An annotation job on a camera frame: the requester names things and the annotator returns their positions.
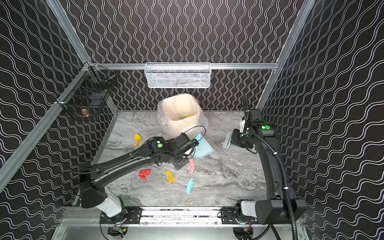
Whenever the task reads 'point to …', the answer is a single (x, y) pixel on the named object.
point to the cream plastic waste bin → (181, 114)
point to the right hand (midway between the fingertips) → (235, 141)
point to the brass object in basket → (85, 112)
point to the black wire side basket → (88, 95)
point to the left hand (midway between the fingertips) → (186, 159)
